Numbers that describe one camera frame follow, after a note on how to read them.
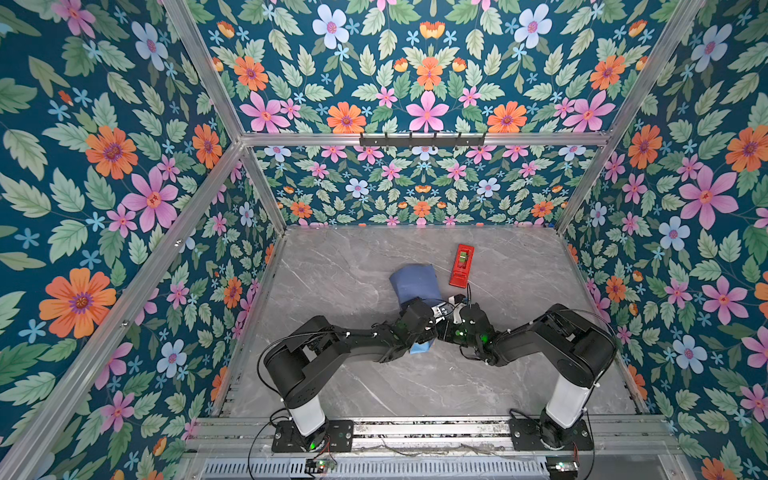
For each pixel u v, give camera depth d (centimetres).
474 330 74
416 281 97
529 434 74
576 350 50
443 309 78
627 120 86
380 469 77
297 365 47
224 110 84
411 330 69
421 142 93
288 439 73
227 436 75
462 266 101
